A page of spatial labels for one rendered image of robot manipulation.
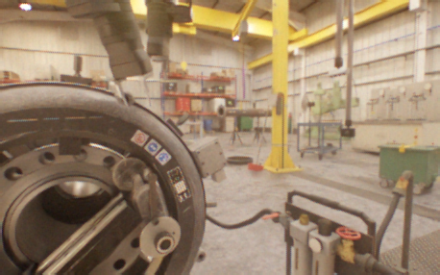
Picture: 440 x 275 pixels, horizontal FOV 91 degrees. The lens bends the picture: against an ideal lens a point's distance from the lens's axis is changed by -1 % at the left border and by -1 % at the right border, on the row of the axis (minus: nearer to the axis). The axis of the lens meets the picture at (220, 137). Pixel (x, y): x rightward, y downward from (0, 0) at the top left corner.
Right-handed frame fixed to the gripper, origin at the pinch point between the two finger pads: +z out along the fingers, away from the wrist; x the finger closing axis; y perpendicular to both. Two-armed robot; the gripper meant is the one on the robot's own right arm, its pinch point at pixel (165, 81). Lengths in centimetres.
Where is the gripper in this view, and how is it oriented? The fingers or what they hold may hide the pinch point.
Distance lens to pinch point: 65.4
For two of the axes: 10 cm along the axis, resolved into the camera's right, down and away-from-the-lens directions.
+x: -0.5, 0.3, -10.0
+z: -0.6, 10.0, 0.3
